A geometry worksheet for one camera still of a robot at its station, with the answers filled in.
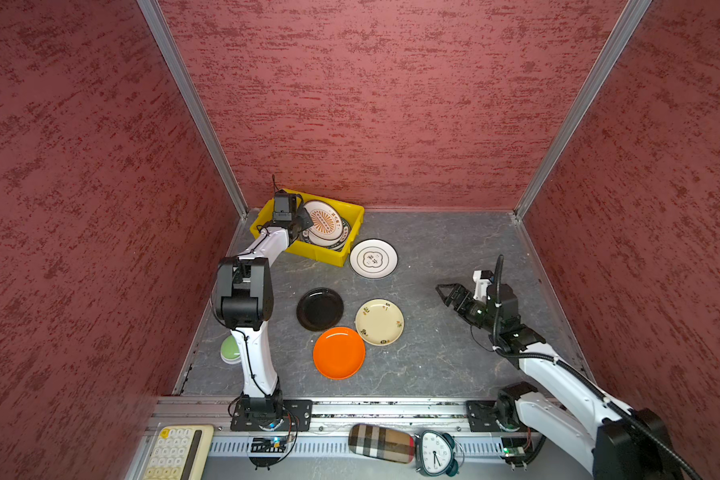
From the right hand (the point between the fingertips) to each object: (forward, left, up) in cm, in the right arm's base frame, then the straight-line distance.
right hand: (439, 299), depth 83 cm
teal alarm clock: (-35, +7, -7) cm, 36 cm away
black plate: (+3, +36, -10) cm, 38 cm away
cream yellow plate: (0, +17, -12) cm, 21 cm away
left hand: (+31, +41, +2) cm, 52 cm away
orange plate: (-10, +29, -11) cm, 33 cm away
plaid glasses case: (-33, +18, -7) cm, 38 cm away
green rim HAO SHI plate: (+27, +33, -7) cm, 44 cm away
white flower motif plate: (+23, +18, -11) cm, 31 cm away
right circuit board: (-34, -14, -11) cm, 38 cm away
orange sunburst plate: (+36, +35, -4) cm, 50 cm away
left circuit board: (-32, +46, -12) cm, 57 cm away
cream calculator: (-33, +65, -8) cm, 73 cm away
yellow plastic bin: (+39, +24, -3) cm, 46 cm away
